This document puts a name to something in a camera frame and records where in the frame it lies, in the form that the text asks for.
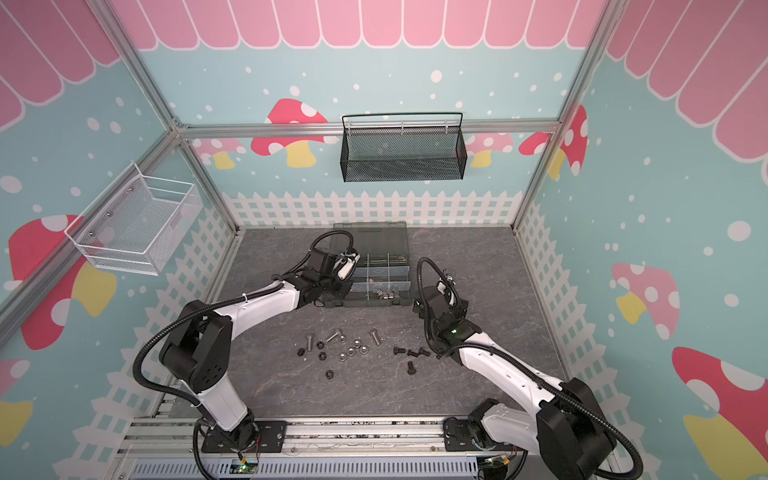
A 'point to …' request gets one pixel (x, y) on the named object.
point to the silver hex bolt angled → (331, 337)
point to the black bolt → (397, 350)
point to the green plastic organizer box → (382, 275)
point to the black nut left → (300, 351)
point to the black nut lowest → (329, 374)
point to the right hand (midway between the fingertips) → (435, 294)
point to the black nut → (322, 356)
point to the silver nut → (357, 342)
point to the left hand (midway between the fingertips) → (348, 281)
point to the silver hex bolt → (309, 342)
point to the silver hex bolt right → (373, 333)
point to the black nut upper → (318, 345)
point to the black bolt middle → (421, 352)
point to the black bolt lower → (411, 370)
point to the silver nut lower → (342, 357)
